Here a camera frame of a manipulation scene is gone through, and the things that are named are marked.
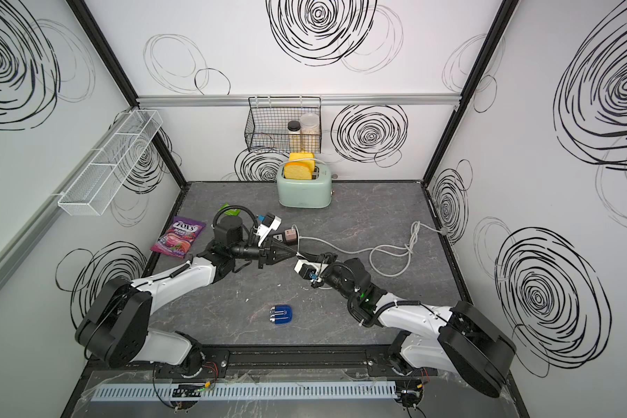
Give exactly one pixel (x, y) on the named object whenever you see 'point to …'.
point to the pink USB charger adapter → (290, 234)
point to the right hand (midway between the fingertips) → (303, 252)
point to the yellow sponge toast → (301, 170)
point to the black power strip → (278, 240)
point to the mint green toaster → (306, 193)
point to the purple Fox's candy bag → (178, 237)
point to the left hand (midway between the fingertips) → (293, 256)
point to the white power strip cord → (416, 225)
